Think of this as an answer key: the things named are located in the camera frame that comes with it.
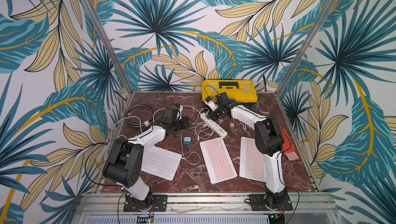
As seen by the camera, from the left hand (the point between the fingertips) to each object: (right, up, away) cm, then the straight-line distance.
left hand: (189, 123), depth 90 cm
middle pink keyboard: (+16, -21, -4) cm, 26 cm away
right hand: (+13, +5, +11) cm, 18 cm away
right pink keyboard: (+35, -23, -5) cm, 42 cm away
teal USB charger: (-1, -11, +3) cm, 12 cm away
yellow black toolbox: (+32, +19, +7) cm, 38 cm away
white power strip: (+15, -3, +7) cm, 17 cm away
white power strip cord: (-31, -2, +8) cm, 32 cm away
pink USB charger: (+27, -2, +7) cm, 27 cm away
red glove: (+59, -14, +2) cm, 61 cm away
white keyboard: (-16, -22, -5) cm, 27 cm away
